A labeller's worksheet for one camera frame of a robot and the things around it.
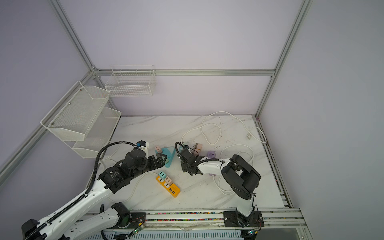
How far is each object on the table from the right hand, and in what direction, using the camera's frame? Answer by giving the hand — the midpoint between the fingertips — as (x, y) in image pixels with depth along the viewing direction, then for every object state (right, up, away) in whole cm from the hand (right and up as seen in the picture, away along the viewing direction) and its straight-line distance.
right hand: (185, 163), depth 92 cm
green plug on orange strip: (-12, -4, -11) cm, 17 cm away
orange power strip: (-6, -12, -11) cm, 17 cm away
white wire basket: (-38, +53, +3) cm, 65 cm away
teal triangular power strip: (-11, +7, +3) cm, 13 cm away
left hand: (-12, +6, -17) cm, 22 cm away
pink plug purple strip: (+8, +10, +9) cm, 16 cm away
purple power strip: (+17, +5, +3) cm, 18 cm away
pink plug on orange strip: (-8, -6, -13) cm, 16 cm away
